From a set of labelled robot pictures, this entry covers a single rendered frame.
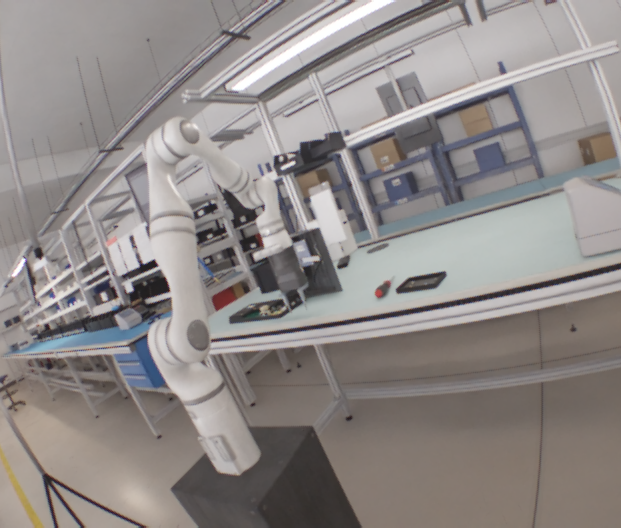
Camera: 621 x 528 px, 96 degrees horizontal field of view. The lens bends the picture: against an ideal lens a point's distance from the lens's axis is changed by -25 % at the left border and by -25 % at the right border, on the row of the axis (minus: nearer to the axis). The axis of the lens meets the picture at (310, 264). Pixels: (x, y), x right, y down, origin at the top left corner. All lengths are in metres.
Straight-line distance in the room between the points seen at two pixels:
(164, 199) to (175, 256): 0.12
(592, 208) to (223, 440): 0.83
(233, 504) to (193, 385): 0.23
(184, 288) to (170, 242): 0.09
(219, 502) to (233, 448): 0.11
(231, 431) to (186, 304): 0.25
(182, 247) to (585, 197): 0.77
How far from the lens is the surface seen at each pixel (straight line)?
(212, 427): 0.71
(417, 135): 2.91
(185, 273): 0.68
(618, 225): 0.80
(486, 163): 4.61
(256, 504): 0.67
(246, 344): 1.22
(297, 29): 1.43
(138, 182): 2.49
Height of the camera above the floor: 1.27
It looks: 8 degrees down
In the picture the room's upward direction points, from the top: 21 degrees counter-clockwise
